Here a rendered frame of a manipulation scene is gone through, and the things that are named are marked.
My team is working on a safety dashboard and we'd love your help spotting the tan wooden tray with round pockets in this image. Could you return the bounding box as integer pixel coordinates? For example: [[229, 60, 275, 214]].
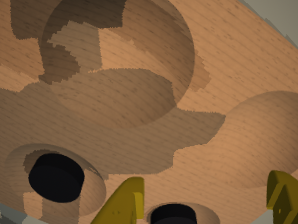
[[0, 0, 298, 224]]

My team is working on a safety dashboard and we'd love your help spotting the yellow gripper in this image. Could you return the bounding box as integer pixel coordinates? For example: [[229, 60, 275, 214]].
[[90, 170, 298, 224]]

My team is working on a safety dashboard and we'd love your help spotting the black disc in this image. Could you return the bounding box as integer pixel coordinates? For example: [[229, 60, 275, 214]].
[[28, 153, 85, 203], [151, 204, 197, 224]]

